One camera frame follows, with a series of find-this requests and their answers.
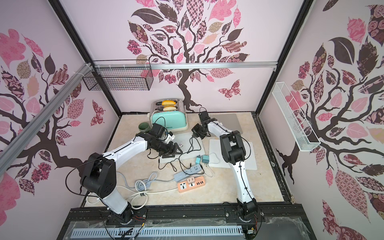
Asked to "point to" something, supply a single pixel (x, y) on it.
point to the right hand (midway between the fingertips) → (190, 135)
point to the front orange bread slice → (169, 108)
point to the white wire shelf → (303, 134)
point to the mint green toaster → (170, 113)
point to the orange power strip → (199, 181)
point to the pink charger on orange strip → (190, 180)
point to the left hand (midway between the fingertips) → (177, 156)
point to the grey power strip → (186, 173)
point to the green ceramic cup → (144, 127)
